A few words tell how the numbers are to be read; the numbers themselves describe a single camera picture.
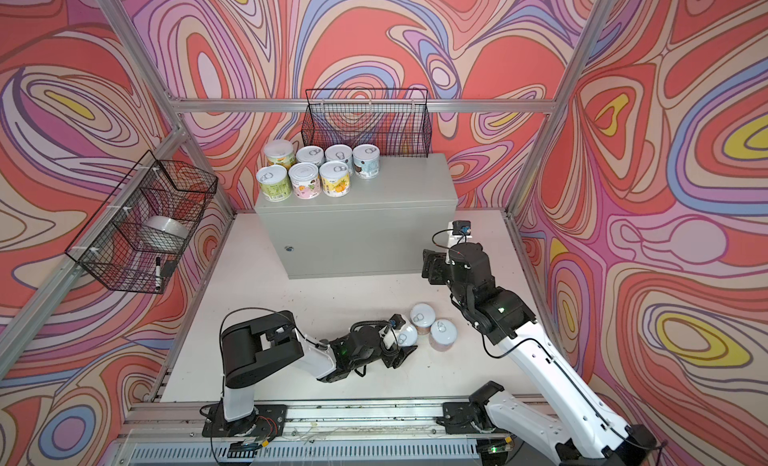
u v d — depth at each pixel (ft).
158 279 2.35
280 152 2.46
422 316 2.82
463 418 2.41
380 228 3.08
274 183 2.34
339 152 2.57
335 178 2.39
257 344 1.69
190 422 2.46
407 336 2.65
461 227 1.92
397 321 2.41
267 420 2.38
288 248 2.85
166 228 2.40
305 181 2.36
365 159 2.56
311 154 2.57
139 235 2.30
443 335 2.70
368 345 2.19
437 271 2.02
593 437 1.23
